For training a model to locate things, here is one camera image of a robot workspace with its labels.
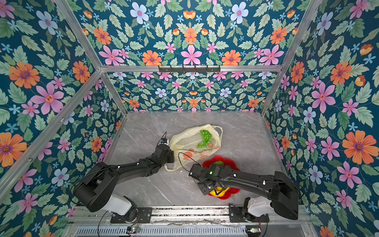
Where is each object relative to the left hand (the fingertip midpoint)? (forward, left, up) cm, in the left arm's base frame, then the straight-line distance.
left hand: (175, 149), depth 91 cm
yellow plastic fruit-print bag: (+7, -10, -7) cm, 14 cm away
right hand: (-24, -17, 0) cm, 29 cm away
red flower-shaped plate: (-10, -31, -3) cm, 33 cm away
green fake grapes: (+9, -21, -2) cm, 23 cm away
